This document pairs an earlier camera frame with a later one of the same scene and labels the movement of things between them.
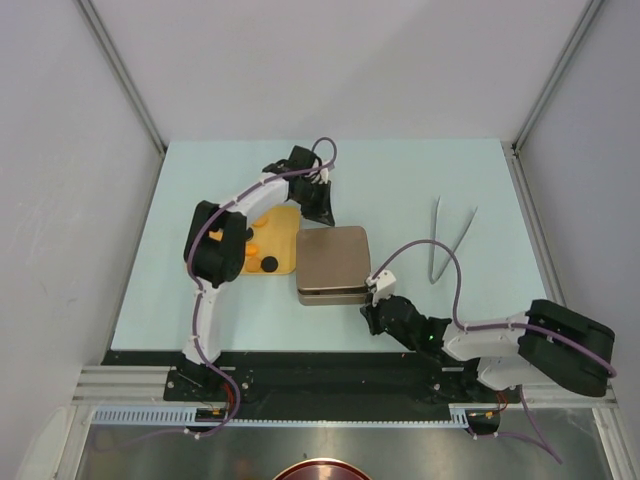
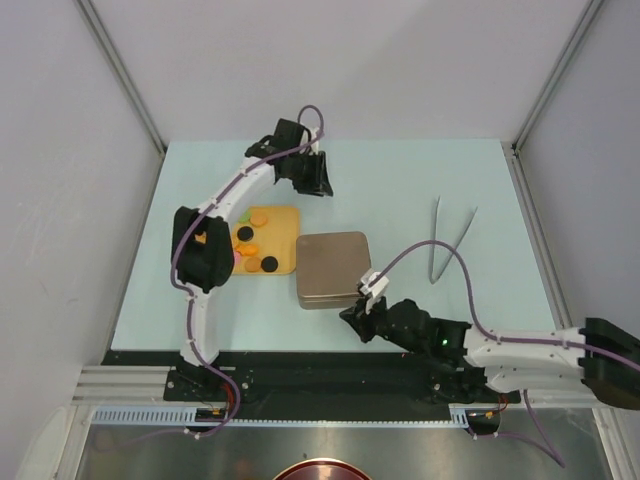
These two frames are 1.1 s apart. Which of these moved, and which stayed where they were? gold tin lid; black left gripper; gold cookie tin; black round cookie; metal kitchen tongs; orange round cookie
Moved: black left gripper; gold tin lid
Stayed: orange round cookie; metal kitchen tongs; black round cookie; gold cookie tin
